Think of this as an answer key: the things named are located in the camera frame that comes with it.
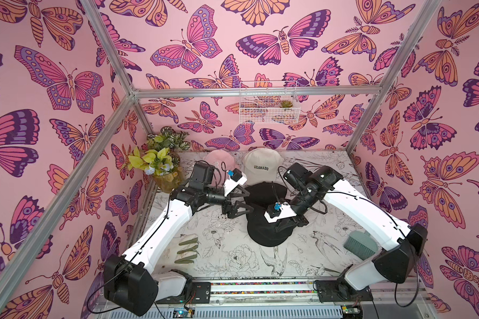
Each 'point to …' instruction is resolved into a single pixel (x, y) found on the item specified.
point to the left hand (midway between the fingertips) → (250, 201)
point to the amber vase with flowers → (159, 159)
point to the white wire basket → (269, 102)
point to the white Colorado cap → (261, 165)
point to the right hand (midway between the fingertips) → (276, 221)
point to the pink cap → (223, 162)
